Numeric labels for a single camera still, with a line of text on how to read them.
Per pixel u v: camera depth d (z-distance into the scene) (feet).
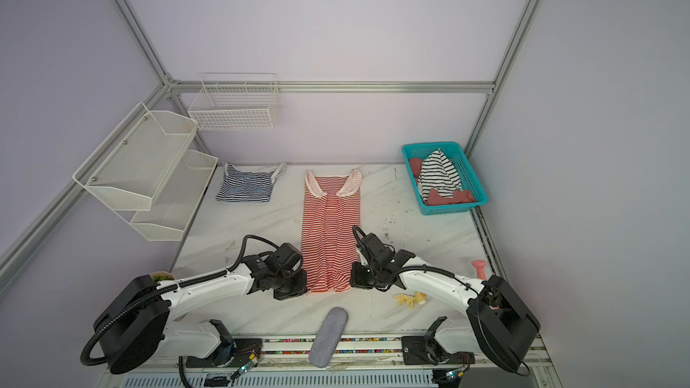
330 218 3.36
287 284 2.32
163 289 1.48
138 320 1.36
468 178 3.51
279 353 2.46
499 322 1.38
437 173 3.64
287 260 2.22
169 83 2.97
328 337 2.44
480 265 2.58
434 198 3.41
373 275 2.13
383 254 2.17
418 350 2.41
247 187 3.64
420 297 2.68
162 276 2.57
